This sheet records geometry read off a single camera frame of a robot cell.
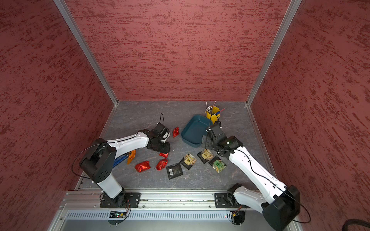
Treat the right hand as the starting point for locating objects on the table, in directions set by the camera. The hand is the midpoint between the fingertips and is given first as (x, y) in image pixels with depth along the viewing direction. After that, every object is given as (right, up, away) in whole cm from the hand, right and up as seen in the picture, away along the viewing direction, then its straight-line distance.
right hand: (210, 144), depth 79 cm
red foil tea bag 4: (-27, -9, +10) cm, 31 cm away
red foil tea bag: (-22, +5, +20) cm, 30 cm away
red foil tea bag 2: (-40, -14, +4) cm, 42 cm away
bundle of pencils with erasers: (+1, +21, +15) cm, 26 cm away
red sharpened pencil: (+11, +29, +47) cm, 56 cm away
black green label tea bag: (+6, -14, +8) cm, 17 cm away
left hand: (-28, -7, +11) cm, 30 cm away
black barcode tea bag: (-21, -17, +6) cm, 28 cm away
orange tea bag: (-48, -9, +7) cm, 49 cm away
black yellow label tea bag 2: (-2, -9, +11) cm, 15 cm away
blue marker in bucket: (+8, +18, +21) cm, 29 cm away
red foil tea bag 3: (-29, -13, +4) cm, 31 cm away
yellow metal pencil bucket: (+6, +15, +22) cm, 27 cm away
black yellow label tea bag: (-13, -12, +8) cm, 19 cm away
